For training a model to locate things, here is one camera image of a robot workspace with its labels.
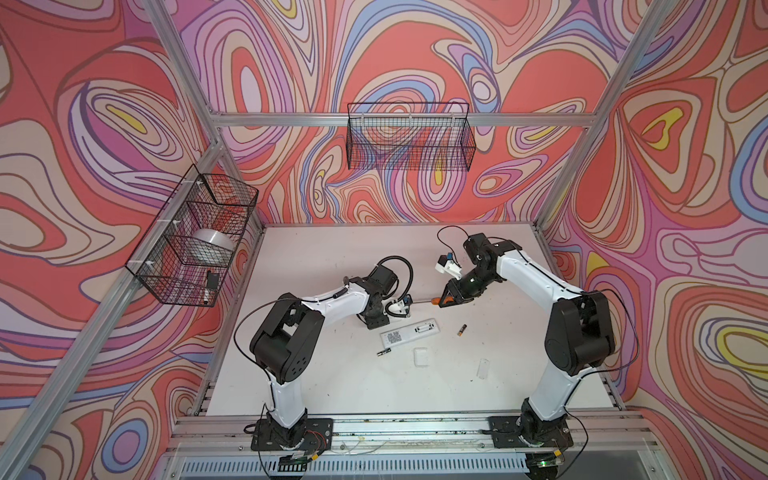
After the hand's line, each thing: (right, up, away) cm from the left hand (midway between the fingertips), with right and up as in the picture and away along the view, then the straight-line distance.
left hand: (380, 310), depth 94 cm
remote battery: (+25, -5, -4) cm, 26 cm away
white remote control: (+9, -6, -4) cm, 12 cm away
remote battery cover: (+12, -12, -7) cm, 18 cm away
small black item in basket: (-42, +12, -21) cm, 48 cm away
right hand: (+20, +2, -10) cm, 22 cm away
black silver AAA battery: (+1, -11, -8) cm, 13 cm away
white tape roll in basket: (-40, +20, -24) cm, 51 cm away
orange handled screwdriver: (+16, +5, -10) cm, 20 cm away
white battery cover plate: (+5, -1, -7) cm, 9 cm away
